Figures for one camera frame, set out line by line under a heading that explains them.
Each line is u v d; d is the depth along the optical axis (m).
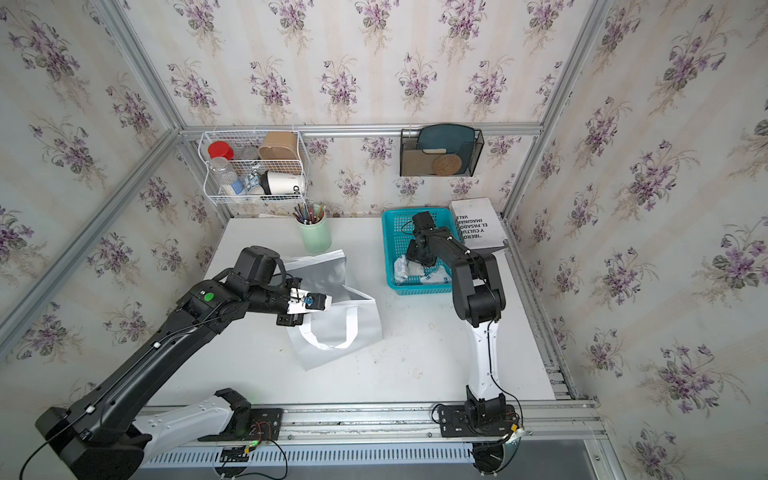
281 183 0.93
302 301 0.55
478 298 0.57
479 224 1.07
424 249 0.81
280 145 0.88
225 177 0.91
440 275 0.98
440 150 0.93
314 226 0.98
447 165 0.97
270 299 0.57
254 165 0.93
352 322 0.64
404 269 0.98
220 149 0.91
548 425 0.75
